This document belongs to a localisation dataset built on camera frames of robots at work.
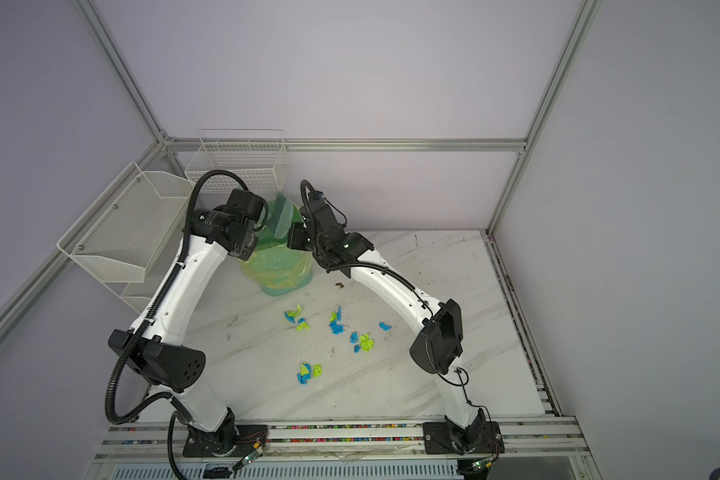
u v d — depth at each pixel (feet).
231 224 1.71
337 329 3.05
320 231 1.91
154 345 1.42
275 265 2.69
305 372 2.75
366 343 2.96
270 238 2.72
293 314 3.14
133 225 2.61
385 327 3.05
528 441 2.43
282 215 2.69
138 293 2.49
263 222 2.09
